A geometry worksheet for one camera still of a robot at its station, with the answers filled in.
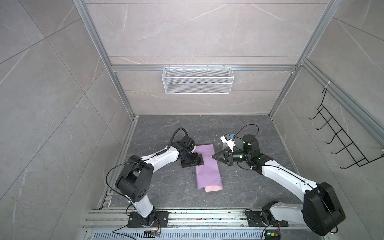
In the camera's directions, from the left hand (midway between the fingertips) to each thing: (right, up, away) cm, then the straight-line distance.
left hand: (198, 161), depth 88 cm
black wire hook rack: (+65, +12, -25) cm, 71 cm away
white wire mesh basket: (0, +53, +13) cm, 54 cm away
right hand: (+7, +6, -13) cm, 16 cm away
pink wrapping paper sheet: (+5, -7, -7) cm, 11 cm away
